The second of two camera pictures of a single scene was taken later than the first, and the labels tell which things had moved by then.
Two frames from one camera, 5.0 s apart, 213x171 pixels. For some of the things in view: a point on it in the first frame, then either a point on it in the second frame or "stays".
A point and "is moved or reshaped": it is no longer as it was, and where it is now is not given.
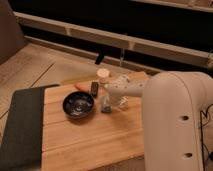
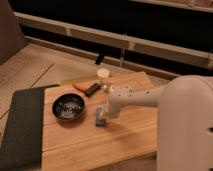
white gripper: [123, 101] -> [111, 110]
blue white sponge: [106, 104] is moved or reshaped
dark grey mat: [21, 147] stays
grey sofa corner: [12, 38] stays
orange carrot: [82, 87] stays
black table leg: [100, 57] stays
